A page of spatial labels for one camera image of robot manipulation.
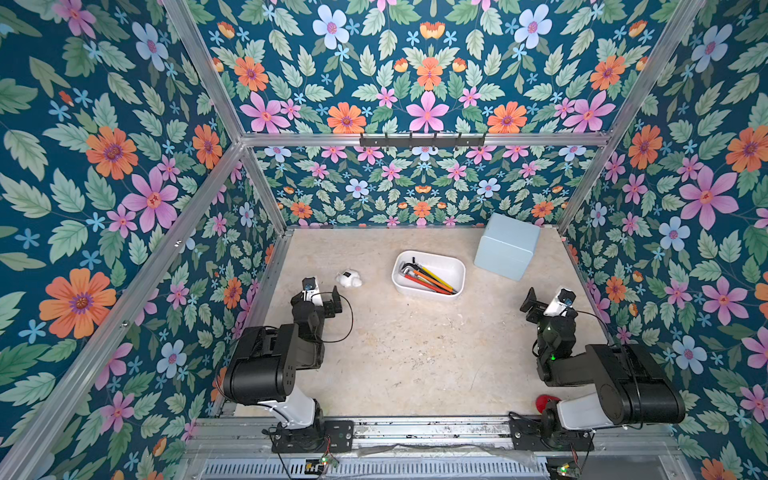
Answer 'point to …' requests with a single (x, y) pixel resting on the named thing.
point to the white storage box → (451, 268)
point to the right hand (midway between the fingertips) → (549, 292)
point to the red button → (542, 400)
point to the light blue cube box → (506, 246)
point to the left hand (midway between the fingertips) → (321, 286)
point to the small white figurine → (348, 279)
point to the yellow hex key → (438, 278)
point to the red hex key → (420, 282)
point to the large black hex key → (428, 274)
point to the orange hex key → (433, 281)
